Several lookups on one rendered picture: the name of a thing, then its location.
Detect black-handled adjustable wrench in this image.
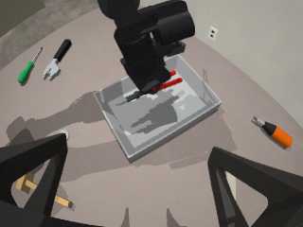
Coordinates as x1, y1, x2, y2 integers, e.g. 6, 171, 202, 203
43, 39, 72, 79

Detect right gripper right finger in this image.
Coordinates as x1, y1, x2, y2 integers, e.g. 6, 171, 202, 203
207, 147, 303, 227

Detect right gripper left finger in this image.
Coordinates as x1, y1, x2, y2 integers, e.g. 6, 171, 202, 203
0, 132, 68, 216

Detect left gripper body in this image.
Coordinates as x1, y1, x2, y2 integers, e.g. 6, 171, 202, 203
120, 38, 182, 95

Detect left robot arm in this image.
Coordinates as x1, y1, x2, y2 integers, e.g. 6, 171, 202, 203
98, 0, 195, 62

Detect green-handled screwdriver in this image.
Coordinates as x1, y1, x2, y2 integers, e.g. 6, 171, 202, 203
18, 47, 42, 83

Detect orange-handled screwdriver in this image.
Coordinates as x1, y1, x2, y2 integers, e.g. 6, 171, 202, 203
256, 118, 293, 148

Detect red-handled pliers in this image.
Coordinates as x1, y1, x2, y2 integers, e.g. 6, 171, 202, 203
116, 70, 183, 106

